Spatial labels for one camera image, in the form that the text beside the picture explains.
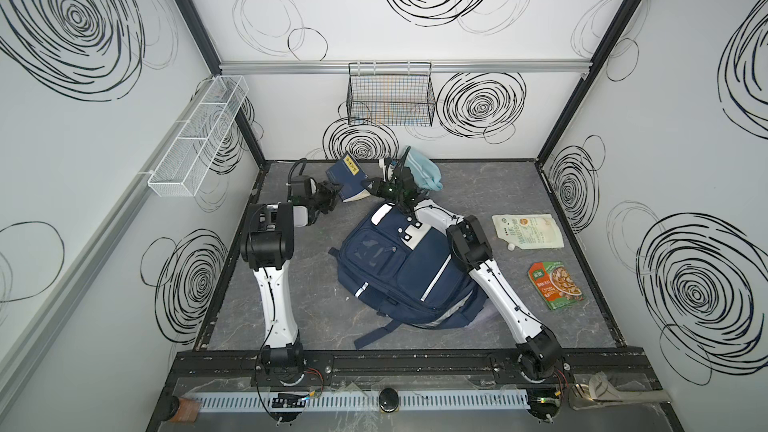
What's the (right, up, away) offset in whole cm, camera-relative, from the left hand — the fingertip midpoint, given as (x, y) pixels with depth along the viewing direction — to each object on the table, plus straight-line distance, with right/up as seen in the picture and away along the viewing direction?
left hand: (346, 185), depth 106 cm
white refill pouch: (+63, -15, -6) cm, 65 cm away
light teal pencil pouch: (+29, +6, +7) cm, 30 cm away
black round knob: (+15, -45, -44) cm, 65 cm away
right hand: (+6, +1, +1) cm, 6 cm away
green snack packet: (+65, -29, -18) cm, 73 cm away
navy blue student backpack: (+20, -24, -21) cm, 38 cm away
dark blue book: (0, +5, +6) cm, 8 cm away
